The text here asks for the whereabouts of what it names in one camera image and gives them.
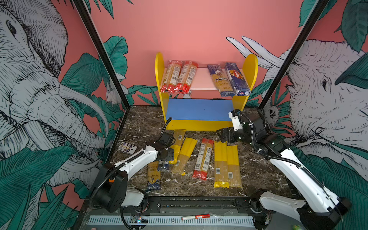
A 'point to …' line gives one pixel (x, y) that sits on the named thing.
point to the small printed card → (127, 147)
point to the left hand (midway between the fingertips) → (168, 153)
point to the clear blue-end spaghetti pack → (163, 166)
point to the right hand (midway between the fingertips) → (223, 127)
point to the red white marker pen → (205, 215)
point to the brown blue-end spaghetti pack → (154, 176)
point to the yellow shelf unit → (203, 109)
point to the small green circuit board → (135, 219)
